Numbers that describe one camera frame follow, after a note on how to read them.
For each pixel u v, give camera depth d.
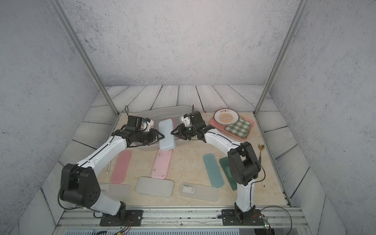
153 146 0.81
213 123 1.11
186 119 0.84
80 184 0.43
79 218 0.75
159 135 0.81
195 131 0.71
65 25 0.75
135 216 0.73
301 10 0.71
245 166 0.50
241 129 1.09
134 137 0.66
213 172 0.89
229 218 0.72
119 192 0.81
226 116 1.18
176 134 0.84
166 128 0.88
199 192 0.81
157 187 0.83
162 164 0.92
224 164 0.92
